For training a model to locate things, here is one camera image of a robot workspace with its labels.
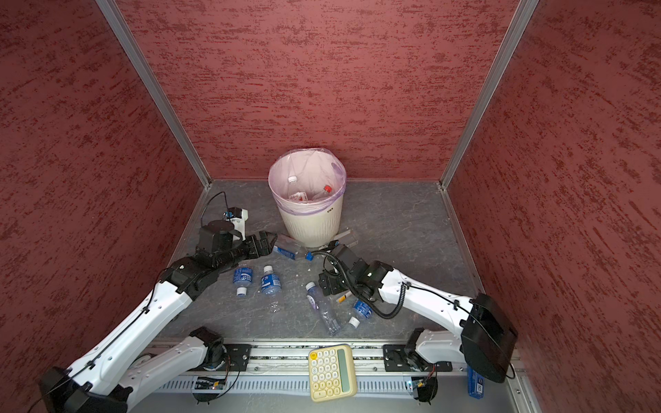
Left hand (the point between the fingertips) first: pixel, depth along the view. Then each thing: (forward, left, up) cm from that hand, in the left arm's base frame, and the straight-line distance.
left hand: (265, 242), depth 76 cm
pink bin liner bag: (+32, -10, -5) cm, 34 cm away
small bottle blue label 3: (-15, -30, -14) cm, 37 cm away
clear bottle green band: (+14, -26, -19) cm, 35 cm away
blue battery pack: (-33, -60, -17) cm, 71 cm away
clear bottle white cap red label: (+22, -6, -2) cm, 23 cm away
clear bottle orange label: (-10, -24, -18) cm, 32 cm away
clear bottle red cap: (+29, -18, -7) cm, 34 cm away
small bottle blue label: (-5, +10, -15) cm, 19 cm away
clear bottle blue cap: (+6, -5, -17) cm, 19 cm away
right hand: (-9, -20, -11) cm, 24 cm away
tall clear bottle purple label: (-11, -17, -21) cm, 29 cm away
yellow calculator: (-31, -21, -18) cm, 42 cm away
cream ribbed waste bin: (+9, -14, -7) cm, 18 cm away
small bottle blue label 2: (-7, 0, -15) cm, 16 cm away
